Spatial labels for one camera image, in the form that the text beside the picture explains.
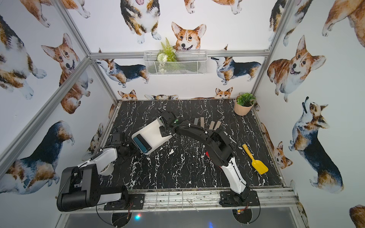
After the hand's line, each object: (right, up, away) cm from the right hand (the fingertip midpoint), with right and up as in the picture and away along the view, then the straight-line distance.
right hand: (161, 131), depth 90 cm
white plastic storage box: (-10, -4, +14) cm, 17 cm away
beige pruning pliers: (+34, +3, +13) cm, 37 cm away
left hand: (-14, -10, +2) cm, 17 cm away
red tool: (+29, -14, -1) cm, 32 cm away
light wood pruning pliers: (+38, +3, +11) cm, 40 cm away
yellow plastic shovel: (+59, -20, -5) cm, 63 cm away
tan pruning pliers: (+27, +7, +17) cm, 32 cm away
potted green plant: (+57, +19, +12) cm, 62 cm away
